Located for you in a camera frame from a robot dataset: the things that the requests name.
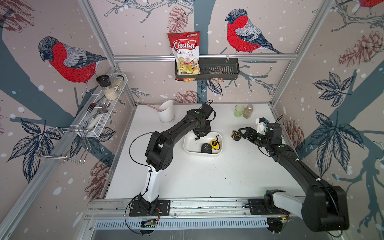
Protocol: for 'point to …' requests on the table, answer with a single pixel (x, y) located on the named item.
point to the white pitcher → (167, 115)
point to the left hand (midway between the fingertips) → (209, 128)
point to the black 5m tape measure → (206, 148)
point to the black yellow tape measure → (236, 135)
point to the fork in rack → (92, 106)
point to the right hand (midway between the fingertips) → (242, 130)
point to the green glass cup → (239, 110)
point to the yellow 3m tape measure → (214, 143)
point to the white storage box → (193, 147)
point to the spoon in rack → (104, 110)
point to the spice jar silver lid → (250, 106)
